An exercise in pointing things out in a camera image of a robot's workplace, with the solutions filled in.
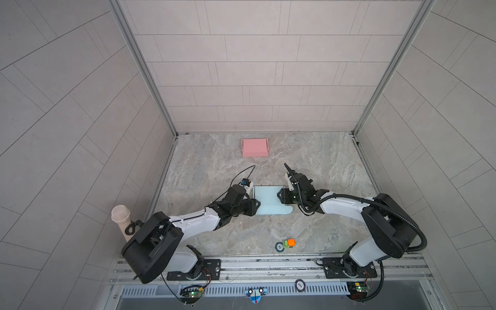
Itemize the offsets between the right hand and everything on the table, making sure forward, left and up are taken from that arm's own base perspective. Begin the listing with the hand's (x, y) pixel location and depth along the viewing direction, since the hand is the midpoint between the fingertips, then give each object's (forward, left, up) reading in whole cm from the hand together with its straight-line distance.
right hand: (278, 196), depth 89 cm
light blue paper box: (-5, +5, +4) cm, 8 cm away
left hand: (-4, +8, +2) cm, 9 cm away
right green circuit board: (-37, -24, -2) cm, 44 cm away
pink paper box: (+29, +9, +3) cm, 30 cm away
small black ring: (-21, +2, -2) cm, 21 cm away
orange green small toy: (-21, -1, 0) cm, 21 cm away
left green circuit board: (-35, +35, +1) cm, 49 cm away
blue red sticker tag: (-36, +13, 0) cm, 38 cm away
